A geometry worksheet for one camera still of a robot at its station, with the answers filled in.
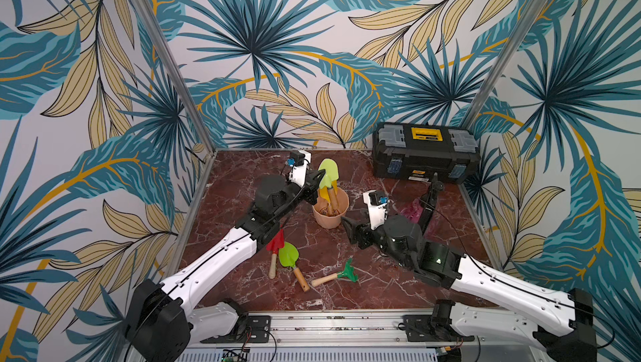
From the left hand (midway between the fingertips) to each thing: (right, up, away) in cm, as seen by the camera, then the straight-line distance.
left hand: (323, 173), depth 71 cm
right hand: (+4, -15, -5) cm, 16 cm away
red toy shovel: (-17, -25, +19) cm, 36 cm away
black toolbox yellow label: (+37, +9, +29) cm, 48 cm away
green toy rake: (+8, -34, +13) cm, 37 cm away
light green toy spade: (+2, 0, +2) cm, 3 cm away
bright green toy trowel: (-12, -28, +15) cm, 34 cm away
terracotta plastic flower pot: (+2, -15, +21) cm, 26 cm away
